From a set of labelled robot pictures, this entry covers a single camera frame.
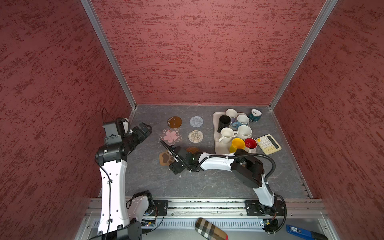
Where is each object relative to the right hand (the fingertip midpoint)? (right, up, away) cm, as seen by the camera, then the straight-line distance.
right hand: (175, 166), depth 88 cm
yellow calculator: (+61, +11, +9) cm, 63 cm away
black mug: (+32, +27, +13) cm, 44 cm away
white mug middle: (+45, +19, +13) cm, 51 cm away
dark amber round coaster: (-4, +26, +22) cm, 35 cm away
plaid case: (+19, -22, -22) cm, 36 cm away
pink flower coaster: (-5, +16, +13) cm, 22 cm away
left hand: (-12, +20, -17) cm, 29 cm away
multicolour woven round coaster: (+12, +16, +13) cm, 24 cm away
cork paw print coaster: (-6, +4, +2) cm, 8 cm away
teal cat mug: (+57, +31, +22) cm, 69 cm away
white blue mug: (+45, +28, +16) cm, 55 cm away
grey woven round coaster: (+12, +27, +22) cm, 37 cm away
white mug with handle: (+34, +18, +11) cm, 40 cm away
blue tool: (+62, -23, -22) cm, 70 cm away
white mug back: (+40, +32, +22) cm, 56 cm away
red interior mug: (+48, +12, +7) cm, 50 cm away
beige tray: (+28, +9, +9) cm, 31 cm away
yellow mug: (+39, +13, +6) cm, 41 cm away
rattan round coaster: (+10, +8, +7) cm, 15 cm away
